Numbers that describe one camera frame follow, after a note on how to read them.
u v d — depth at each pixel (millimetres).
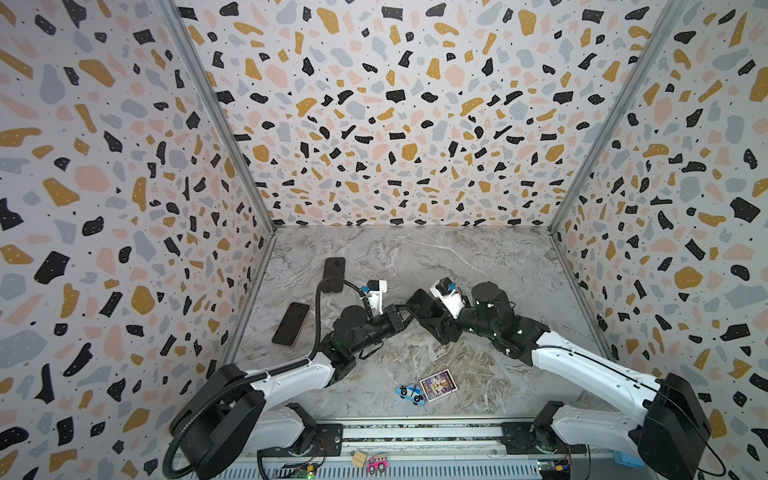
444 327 678
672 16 714
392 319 688
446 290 661
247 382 450
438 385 815
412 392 799
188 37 733
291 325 953
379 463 688
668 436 390
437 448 732
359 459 704
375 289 731
